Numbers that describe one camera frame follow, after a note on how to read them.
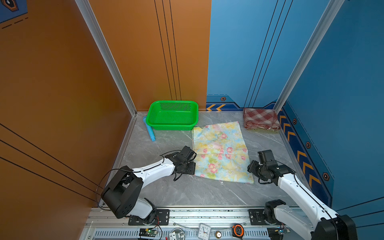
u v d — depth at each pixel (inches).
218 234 25.9
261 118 43.0
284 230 27.2
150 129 42.2
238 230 26.4
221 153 37.8
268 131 41.8
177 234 24.9
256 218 28.5
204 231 26.9
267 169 24.8
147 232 27.7
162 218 29.0
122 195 17.1
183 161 26.8
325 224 15.7
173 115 46.9
